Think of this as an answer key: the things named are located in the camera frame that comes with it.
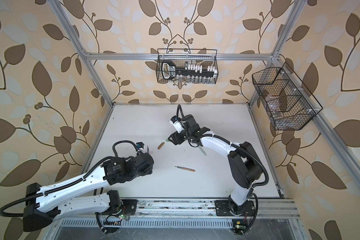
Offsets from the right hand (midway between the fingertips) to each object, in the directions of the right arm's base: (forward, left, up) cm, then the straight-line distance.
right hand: (173, 136), depth 87 cm
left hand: (-18, +10, +1) cm, 20 cm away
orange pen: (-15, -7, -12) cm, 21 cm away
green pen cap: (-3, +3, +1) cm, 5 cm away
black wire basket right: (+3, -59, +22) cm, 63 cm away
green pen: (-3, -18, -12) cm, 22 cm away
